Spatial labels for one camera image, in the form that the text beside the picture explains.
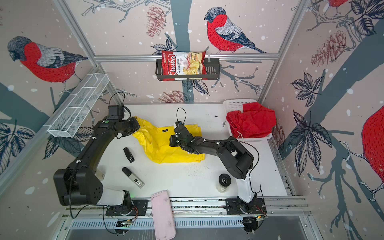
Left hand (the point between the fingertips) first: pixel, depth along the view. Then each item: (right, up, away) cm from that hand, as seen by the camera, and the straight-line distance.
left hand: (138, 124), depth 83 cm
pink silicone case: (+18, -44, -15) cm, 50 cm away
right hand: (+15, -12, +7) cm, 20 cm away
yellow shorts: (+18, -11, -2) cm, 21 cm away
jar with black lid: (+47, -27, -12) cm, 56 cm away
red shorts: (+72, +1, +12) cm, 73 cm away
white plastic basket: (+64, +13, +27) cm, 71 cm away
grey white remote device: (-6, -26, -2) cm, 27 cm away
